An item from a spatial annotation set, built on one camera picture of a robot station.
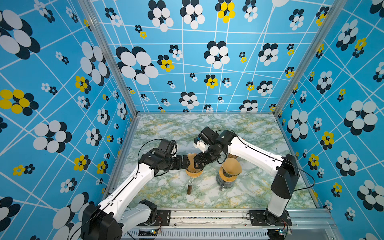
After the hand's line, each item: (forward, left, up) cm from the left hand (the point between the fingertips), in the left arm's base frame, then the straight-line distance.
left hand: (184, 163), depth 79 cm
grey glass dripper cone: (-6, -5, +3) cm, 9 cm away
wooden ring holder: (-6, -5, -2) cm, 8 cm away
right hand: (0, -9, 0) cm, 9 cm away
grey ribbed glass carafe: (-9, -21, -6) cm, 23 cm away
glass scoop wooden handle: (-10, -3, -5) cm, 12 cm away
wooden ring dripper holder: (-7, -21, -3) cm, 23 cm away
